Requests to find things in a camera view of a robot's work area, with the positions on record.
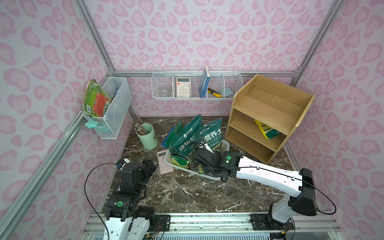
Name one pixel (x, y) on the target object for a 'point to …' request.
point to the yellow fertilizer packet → (269, 133)
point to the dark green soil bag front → (210, 134)
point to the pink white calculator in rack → (183, 87)
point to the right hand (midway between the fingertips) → (205, 159)
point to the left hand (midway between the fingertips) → (148, 163)
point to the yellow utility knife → (214, 93)
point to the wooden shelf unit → (264, 115)
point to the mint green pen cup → (148, 141)
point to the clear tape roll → (165, 93)
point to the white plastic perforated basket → (196, 170)
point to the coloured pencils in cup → (140, 129)
